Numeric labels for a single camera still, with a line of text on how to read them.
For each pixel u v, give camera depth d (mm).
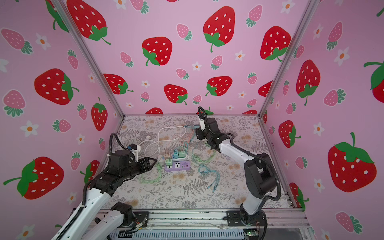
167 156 894
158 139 1043
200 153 987
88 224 464
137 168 658
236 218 741
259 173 473
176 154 904
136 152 693
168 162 878
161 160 901
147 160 687
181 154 909
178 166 903
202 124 796
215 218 754
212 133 679
